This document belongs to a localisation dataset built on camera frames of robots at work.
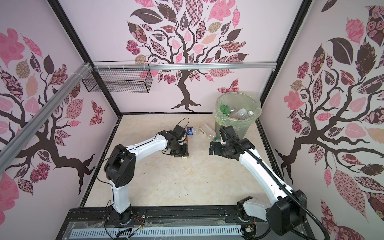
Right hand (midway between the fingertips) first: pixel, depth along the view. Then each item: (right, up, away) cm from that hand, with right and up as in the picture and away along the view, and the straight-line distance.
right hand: (216, 148), depth 80 cm
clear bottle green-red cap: (-3, +9, +24) cm, 26 cm away
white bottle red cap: (+18, +21, +17) cm, 33 cm away
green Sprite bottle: (+8, +23, +17) cm, 30 cm away
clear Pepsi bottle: (-14, +9, +23) cm, 29 cm away
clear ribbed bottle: (+22, +20, +10) cm, 31 cm away
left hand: (-18, -6, +9) cm, 21 cm away
